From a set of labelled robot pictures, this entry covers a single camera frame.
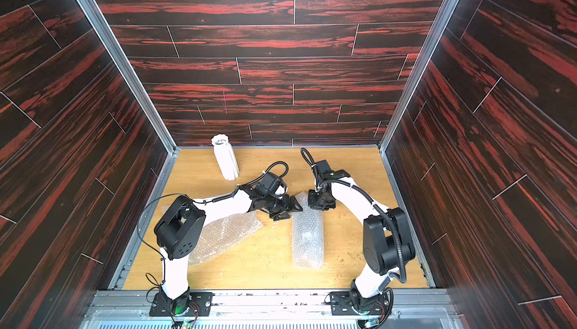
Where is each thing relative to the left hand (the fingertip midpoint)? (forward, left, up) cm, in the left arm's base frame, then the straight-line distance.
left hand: (299, 213), depth 88 cm
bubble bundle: (-10, -3, +3) cm, 11 cm away
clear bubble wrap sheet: (-7, +31, -6) cm, 32 cm away
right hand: (+4, -8, 0) cm, 9 cm away
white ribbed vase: (+22, +32, +9) cm, 40 cm away
